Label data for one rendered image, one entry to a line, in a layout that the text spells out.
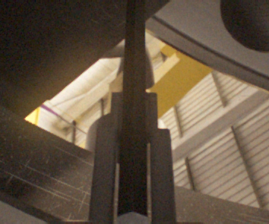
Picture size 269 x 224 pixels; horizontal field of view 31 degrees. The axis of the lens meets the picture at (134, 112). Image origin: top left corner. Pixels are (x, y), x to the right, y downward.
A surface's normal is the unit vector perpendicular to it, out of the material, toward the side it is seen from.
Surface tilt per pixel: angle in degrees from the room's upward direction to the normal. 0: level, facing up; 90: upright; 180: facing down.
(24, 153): 93
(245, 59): 90
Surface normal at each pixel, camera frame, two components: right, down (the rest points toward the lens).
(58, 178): 0.59, -0.61
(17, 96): -0.01, 0.65
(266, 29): 0.00, -0.76
